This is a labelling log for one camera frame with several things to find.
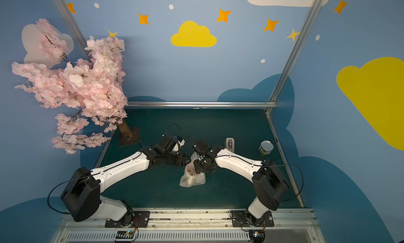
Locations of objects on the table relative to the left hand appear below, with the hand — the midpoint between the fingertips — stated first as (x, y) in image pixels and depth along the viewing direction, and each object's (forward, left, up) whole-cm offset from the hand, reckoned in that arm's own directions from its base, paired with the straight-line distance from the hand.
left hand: (187, 158), depth 84 cm
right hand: (-3, -8, -4) cm, 9 cm away
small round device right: (-33, -35, -13) cm, 50 cm away
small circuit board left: (-34, +28, -13) cm, 46 cm away
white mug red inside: (-8, -2, -2) cm, 9 cm away
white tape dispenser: (+13, -25, -6) cm, 29 cm away
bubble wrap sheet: (-13, 0, -3) cm, 13 cm away
